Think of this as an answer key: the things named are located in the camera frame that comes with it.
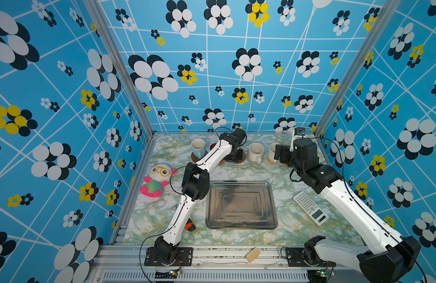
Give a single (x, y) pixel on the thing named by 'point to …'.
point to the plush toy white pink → (159, 175)
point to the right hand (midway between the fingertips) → (289, 145)
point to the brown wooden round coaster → (242, 160)
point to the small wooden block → (253, 254)
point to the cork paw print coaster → (221, 163)
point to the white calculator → (311, 208)
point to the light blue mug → (198, 147)
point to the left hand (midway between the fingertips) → (239, 159)
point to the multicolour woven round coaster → (266, 161)
